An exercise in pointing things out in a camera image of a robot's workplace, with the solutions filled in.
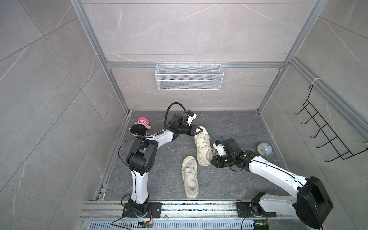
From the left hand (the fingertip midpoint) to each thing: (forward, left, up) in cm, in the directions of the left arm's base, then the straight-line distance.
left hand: (203, 128), depth 90 cm
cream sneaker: (-14, 0, -4) cm, 14 cm away
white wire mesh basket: (+36, +8, +15) cm, 39 cm away
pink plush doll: (+6, +43, -6) cm, 44 cm away
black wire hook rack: (-28, -55, +18) cm, 64 cm away
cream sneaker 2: (-24, +10, -6) cm, 27 cm away
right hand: (-20, -4, -6) cm, 22 cm away
